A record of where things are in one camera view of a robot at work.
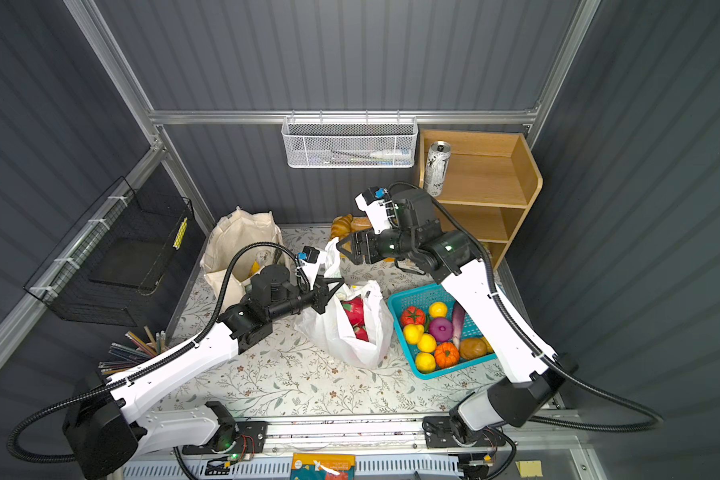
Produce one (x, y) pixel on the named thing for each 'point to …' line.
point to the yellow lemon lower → (425, 362)
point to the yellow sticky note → (529, 468)
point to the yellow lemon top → (438, 310)
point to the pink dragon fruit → (355, 310)
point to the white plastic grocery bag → (327, 330)
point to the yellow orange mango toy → (483, 347)
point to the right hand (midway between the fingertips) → (350, 245)
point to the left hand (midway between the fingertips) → (345, 280)
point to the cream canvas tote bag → (228, 234)
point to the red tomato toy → (411, 315)
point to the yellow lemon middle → (427, 343)
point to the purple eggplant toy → (458, 315)
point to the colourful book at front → (322, 466)
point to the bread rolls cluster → (346, 224)
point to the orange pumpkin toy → (446, 355)
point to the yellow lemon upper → (413, 332)
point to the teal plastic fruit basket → (422, 297)
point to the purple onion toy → (441, 329)
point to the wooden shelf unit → (494, 180)
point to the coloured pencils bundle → (135, 352)
